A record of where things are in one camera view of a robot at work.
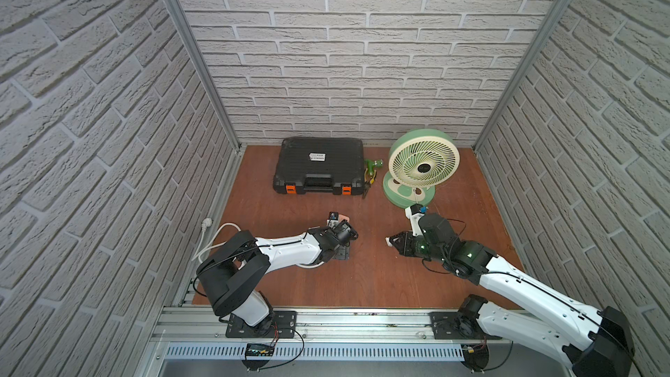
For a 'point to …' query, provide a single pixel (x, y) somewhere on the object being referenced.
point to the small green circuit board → (259, 349)
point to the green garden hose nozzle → (372, 164)
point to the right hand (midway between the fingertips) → (393, 240)
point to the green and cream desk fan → (419, 161)
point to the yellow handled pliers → (368, 183)
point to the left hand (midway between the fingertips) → (333, 240)
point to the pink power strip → (343, 216)
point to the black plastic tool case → (320, 166)
